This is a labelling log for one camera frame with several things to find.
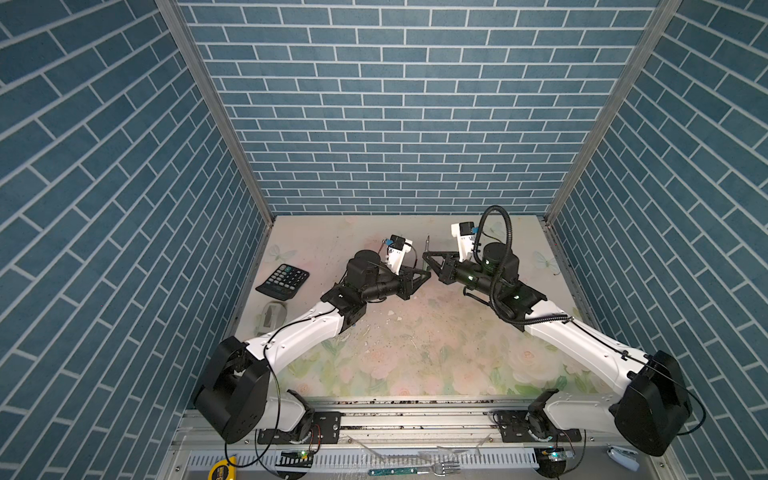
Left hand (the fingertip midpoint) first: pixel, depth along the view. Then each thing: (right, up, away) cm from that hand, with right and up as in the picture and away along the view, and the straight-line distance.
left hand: (429, 277), depth 74 cm
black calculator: (-46, -5, +25) cm, 53 cm away
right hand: (-2, +6, -1) cm, 6 cm away
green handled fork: (+1, -44, -6) cm, 44 cm away
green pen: (-1, +8, -1) cm, 8 cm away
